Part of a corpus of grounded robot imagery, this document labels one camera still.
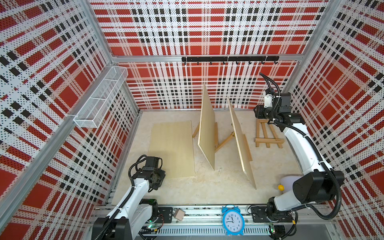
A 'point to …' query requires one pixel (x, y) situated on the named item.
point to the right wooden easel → (248, 148)
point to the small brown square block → (179, 214)
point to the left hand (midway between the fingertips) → (165, 175)
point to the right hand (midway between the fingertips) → (259, 108)
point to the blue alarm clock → (233, 221)
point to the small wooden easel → (268, 141)
